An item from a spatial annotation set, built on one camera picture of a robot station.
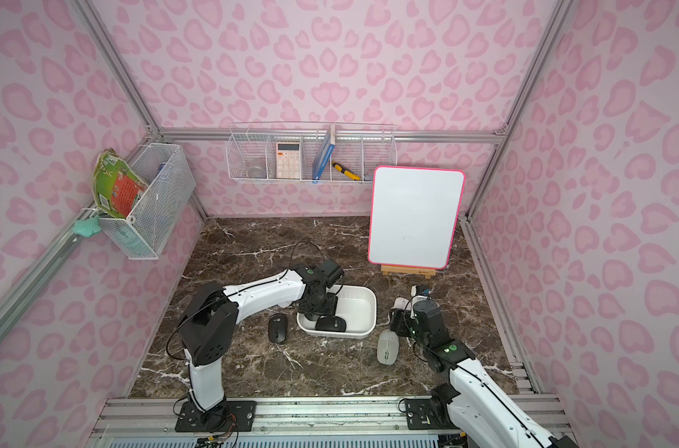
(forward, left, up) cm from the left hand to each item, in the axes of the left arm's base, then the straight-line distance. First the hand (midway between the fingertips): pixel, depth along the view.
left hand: (326, 305), depth 91 cm
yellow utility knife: (+40, -5, +24) cm, 47 cm away
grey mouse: (-13, -19, 0) cm, 23 cm away
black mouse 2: (-6, -2, 0) cm, 6 cm away
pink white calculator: (+40, +13, +27) cm, 51 cm away
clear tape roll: (+39, +25, +24) cm, 52 cm away
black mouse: (-7, +15, -2) cm, 16 cm away
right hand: (-4, -22, +5) cm, 23 cm away
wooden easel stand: (+14, -21, -1) cm, 25 cm away
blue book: (+35, +1, +32) cm, 48 cm away
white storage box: (+2, -10, -2) cm, 10 cm away
